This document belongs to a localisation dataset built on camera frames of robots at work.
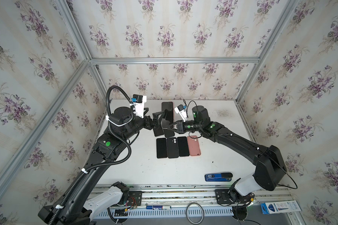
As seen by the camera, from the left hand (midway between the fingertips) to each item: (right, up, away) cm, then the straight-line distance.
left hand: (156, 110), depth 63 cm
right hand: (+8, -8, +12) cm, 16 cm away
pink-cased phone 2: (+22, -23, +31) cm, 45 cm away
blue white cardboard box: (+63, -49, +8) cm, 80 cm away
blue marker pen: (0, -49, +7) cm, 50 cm away
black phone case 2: (+8, -24, +29) cm, 38 cm away
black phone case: (+5, -15, +36) cm, 39 cm away
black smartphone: (+1, -24, +29) cm, 38 cm away
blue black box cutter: (+38, -37, +16) cm, 55 cm away
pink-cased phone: (+6, -3, +9) cm, 11 cm away
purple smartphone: (+15, -24, +30) cm, 41 cm away
